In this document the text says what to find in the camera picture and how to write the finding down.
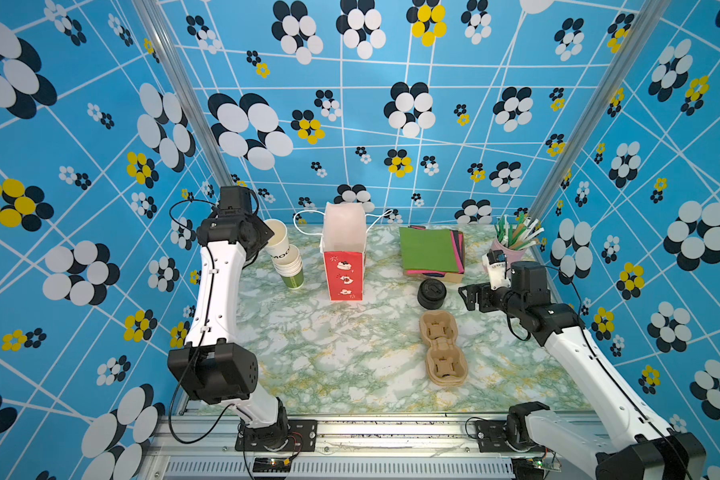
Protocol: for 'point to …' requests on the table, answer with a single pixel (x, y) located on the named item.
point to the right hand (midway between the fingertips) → (478, 287)
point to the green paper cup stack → (290, 268)
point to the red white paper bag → (343, 241)
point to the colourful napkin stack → (434, 254)
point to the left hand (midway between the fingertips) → (263, 235)
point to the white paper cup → (278, 245)
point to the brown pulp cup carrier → (447, 362)
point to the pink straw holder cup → (512, 255)
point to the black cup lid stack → (431, 293)
